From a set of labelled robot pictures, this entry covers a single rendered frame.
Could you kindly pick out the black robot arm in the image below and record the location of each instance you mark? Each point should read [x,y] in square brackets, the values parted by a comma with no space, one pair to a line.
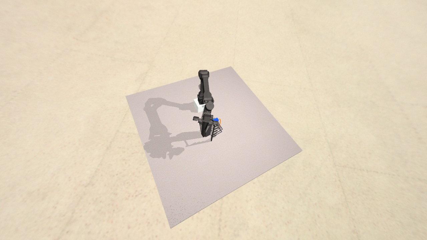
[204,96]

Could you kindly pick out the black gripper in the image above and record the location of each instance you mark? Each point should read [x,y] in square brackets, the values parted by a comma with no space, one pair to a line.
[209,122]

